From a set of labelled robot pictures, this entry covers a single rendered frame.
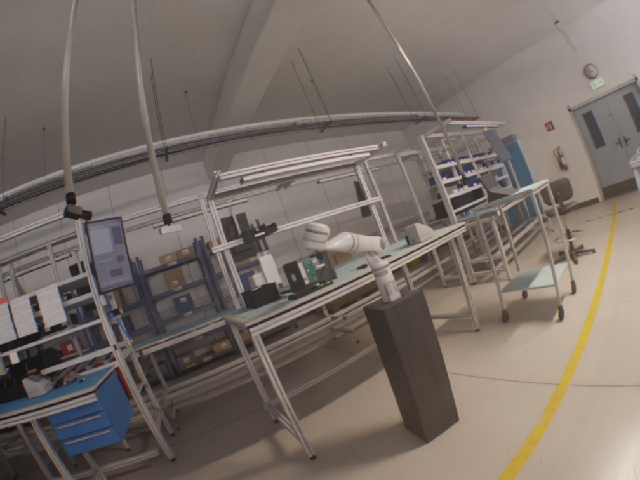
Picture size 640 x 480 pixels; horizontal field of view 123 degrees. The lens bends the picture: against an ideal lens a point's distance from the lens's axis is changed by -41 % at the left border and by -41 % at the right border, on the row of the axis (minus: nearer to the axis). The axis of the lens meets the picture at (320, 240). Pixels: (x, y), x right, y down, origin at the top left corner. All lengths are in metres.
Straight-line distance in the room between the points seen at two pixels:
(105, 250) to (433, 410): 2.29
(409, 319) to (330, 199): 5.78
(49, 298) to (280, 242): 4.80
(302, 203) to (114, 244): 5.04
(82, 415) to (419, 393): 1.90
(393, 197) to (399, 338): 6.97
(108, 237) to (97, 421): 1.23
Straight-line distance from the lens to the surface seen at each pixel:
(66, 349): 5.77
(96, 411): 1.99
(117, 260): 2.28
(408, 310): 1.47
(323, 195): 6.98
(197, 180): 6.29
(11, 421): 2.30
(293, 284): 2.03
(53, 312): 2.62
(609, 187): 7.52
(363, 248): 1.36
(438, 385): 1.69
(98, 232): 2.27
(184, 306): 5.31
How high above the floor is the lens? 1.22
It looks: 2 degrees up
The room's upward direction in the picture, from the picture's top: 21 degrees counter-clockwise
